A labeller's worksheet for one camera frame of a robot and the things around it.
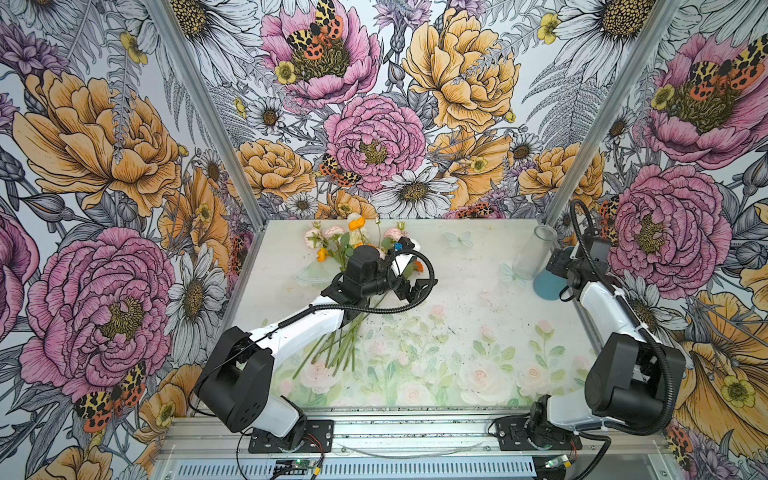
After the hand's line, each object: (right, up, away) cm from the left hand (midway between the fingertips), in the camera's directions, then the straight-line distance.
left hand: (423, 275), depth 79 cm
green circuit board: (-31, -44, -8) cm, 55 cm away
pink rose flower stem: (-9, +11, +29) cm, 33 cm away
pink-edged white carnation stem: (-37, +11, +33) cm, 51 cm away
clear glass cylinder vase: (+38, +5, +20) cm, 43 cm away
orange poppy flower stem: (-20, +15, +20) cm, 32 cm away
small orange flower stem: (-33, +5, +29) cm, 44 cm away
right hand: (+42, +1, +9) cm, 43 cm away
